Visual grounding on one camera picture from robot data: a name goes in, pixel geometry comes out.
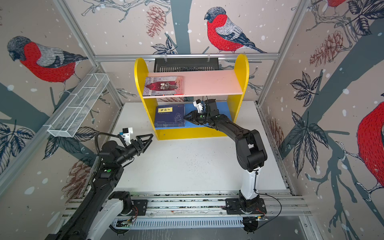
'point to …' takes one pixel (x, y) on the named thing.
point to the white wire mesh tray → (72, 113)
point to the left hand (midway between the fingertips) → (151, 139)
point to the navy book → (169, 115)
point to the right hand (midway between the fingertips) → (184, 119)
